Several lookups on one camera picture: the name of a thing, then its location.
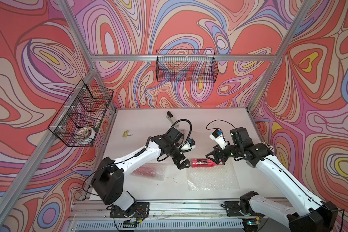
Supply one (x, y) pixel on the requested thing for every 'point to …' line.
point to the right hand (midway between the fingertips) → (213, 155)
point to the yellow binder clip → (125, 134)
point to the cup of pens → (269, 146)
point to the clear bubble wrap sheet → (160, 172)
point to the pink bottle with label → (145, 170)
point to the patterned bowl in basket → (86, 131)
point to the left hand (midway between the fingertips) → (186, 159)
